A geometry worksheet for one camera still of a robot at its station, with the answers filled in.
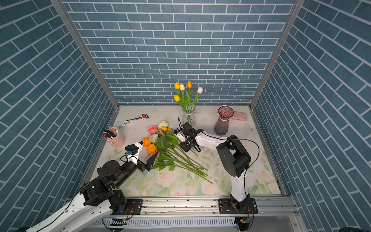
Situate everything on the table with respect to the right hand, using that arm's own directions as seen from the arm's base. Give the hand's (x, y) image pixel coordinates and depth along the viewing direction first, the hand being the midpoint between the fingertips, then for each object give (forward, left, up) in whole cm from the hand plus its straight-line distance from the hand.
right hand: (185, 145), depth 95 cm
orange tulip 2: (+5, +10, +1) cm, 11 cm away
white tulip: (+27, +4, +27) cm, 38 cm away
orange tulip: (+28, -1, +28) cm, 40 cm away
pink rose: (+8, +24, +4) cm, 26 cm away
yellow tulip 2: (+15, +6, +27) cm, 32 cm away
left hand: (-17, +12, +23) cm, 31 cm away
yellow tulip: (+26, +7, +28) cm, 39 cm away
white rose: (+1, +21, +5) cm, 22 cm away
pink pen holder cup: (-4, +42, +5) cm, 43 cm away
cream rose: (+15, +18, +2) cm, 24 cm away
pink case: (+30, -40, -1) cm, 50 cm away
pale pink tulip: (+26, -8, +25) cm, 37 cm away
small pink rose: (+8, +18, +1) cm, 19 cm away
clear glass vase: (+19, -1, +8) cm, 21 cm away
